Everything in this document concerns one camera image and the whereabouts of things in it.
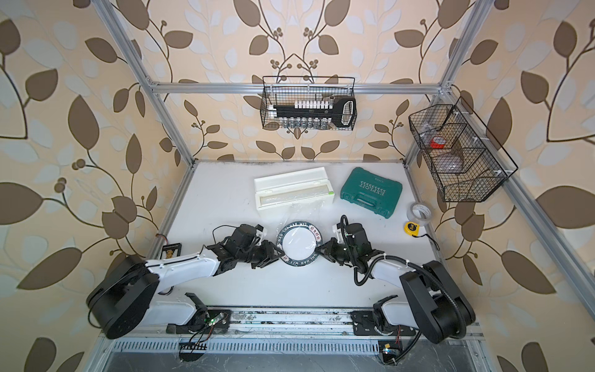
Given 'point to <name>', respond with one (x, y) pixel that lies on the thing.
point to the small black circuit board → (171, 250)
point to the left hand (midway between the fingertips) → (280, 252)
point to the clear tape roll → (419, 212)
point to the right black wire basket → (469, 163)
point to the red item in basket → (438, 142)
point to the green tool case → (373, 192)
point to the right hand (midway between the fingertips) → (315, 250)
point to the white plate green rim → (298, 241)
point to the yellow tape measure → (412, 229)
